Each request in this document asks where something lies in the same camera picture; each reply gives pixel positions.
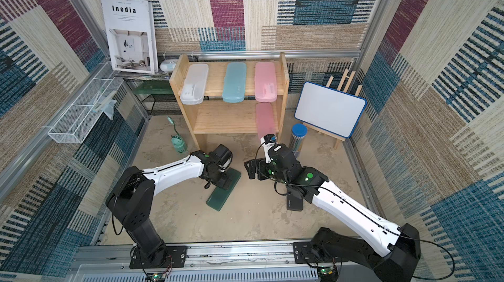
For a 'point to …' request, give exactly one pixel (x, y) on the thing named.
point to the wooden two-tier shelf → (213, 116)
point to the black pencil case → (294, 202)
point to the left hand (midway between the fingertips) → (221, 179)
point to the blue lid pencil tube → (298, 132)
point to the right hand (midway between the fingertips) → (254, 160)
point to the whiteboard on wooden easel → (329, 111)
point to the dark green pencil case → (220, 195)
